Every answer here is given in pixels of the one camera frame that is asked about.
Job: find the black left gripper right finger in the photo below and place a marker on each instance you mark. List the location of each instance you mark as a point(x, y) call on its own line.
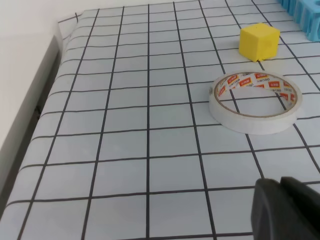
point(298, 190)

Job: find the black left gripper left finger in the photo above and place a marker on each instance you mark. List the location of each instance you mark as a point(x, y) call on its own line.
point(275, 215)

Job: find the white black-grid cloth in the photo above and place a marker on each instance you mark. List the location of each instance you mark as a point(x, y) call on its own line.
point(125, 147)

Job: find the blue tube rack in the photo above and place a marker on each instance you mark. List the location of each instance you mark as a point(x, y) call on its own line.
point(306, 13)

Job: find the left white tape roll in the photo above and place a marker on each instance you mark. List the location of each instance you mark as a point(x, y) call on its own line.
point(255, 103)

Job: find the yellow foam cube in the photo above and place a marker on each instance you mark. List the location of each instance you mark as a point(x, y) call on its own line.
point(259, 42)

